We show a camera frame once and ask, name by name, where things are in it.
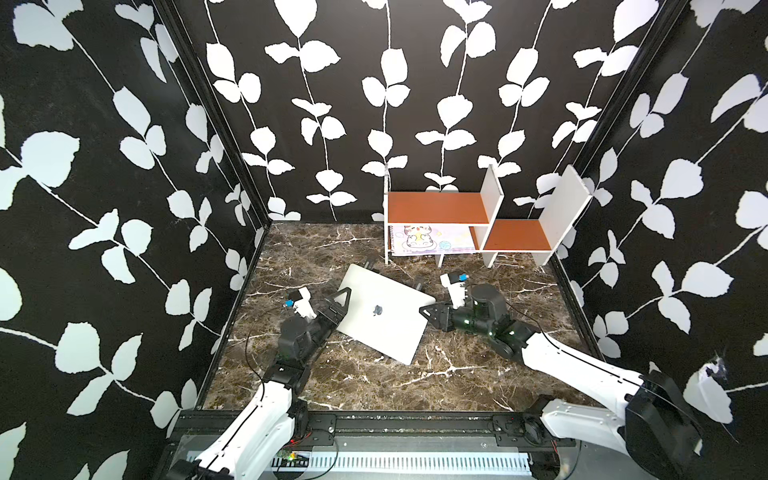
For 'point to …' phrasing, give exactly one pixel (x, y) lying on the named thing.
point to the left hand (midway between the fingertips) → (349, 293)
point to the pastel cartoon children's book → (416, 239)
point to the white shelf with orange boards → (439, 223)
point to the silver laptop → (385, 314)
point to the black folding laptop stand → (369, 263)
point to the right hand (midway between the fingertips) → (422, 308)
